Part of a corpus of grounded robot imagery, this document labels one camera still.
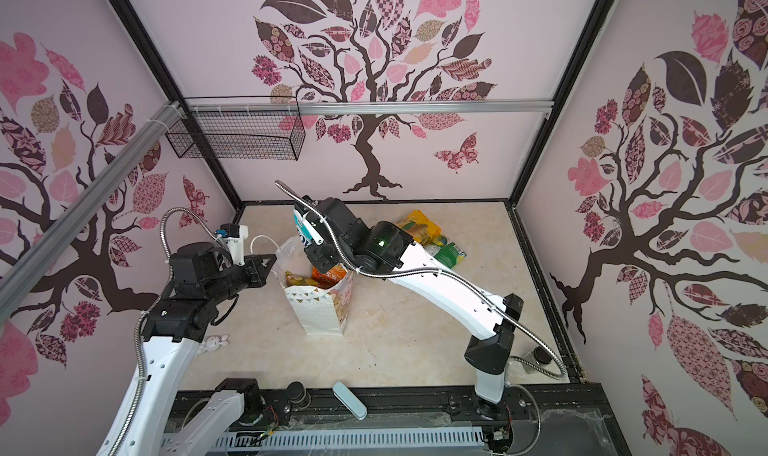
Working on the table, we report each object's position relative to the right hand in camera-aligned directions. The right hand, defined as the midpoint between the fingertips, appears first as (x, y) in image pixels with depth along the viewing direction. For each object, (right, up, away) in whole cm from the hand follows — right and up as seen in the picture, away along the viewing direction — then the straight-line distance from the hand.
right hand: (314, 239), depth 65 cm
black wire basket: (-32, +35, +30) cm, 56 cm away
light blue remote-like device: (+7, -40, +7) cm, 42 cm away
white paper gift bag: (-1, -18, +9) cm, 20 cm away
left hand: (-11, -6, +6) cm, 14 cm away
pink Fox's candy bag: (-9, -12, +15) cm, 21 cm away
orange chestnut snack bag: (-1, -12, +21) cm, 24 cm away
